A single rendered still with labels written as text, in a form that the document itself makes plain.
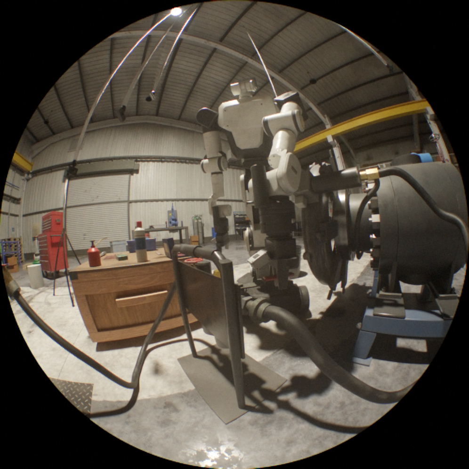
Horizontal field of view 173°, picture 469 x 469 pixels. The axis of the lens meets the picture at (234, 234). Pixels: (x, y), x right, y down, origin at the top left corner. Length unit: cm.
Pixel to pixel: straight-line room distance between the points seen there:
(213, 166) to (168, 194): 827
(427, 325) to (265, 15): 823
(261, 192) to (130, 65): 916
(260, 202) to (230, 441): 69
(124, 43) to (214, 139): 823
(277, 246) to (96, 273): 83
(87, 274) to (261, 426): 96
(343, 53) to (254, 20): 391
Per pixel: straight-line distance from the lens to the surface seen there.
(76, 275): 94
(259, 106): 73
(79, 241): 962
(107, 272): 88
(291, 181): 35
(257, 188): 33
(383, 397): 43
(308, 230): 70
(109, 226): 896
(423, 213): 76
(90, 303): 98
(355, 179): 60
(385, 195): 75
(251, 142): 72
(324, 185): 63
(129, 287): 89
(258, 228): 88
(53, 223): 359
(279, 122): 54
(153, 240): 156
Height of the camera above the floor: 60
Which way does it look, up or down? 1 degrees down
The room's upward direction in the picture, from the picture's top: 4 degrees counter-clockwise
